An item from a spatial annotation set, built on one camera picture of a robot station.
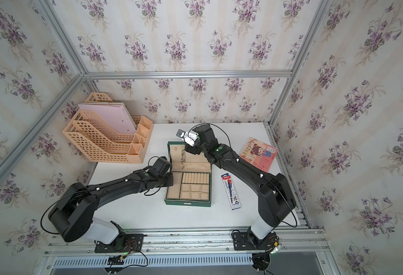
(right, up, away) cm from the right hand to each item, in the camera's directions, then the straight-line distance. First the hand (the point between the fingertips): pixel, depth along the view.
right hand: (193, 134), depth 83 cm
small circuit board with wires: (-32, -54, -11) cm, 64 cm away
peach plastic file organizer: (-54, +3, +17) cm, 57 cm away
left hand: (-10, -25, +6) cm, 28 cm away
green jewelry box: (-1, -23, +5) cm, 23 cm away
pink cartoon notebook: (+40, -11, +22) cm, 46 cm away
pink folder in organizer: (-44, +11, +10) cm, 47 cm away
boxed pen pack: (+20, -31, +3) cm, 37 cm away
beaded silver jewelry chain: (-6, -13, +6) cm, 15 cm away
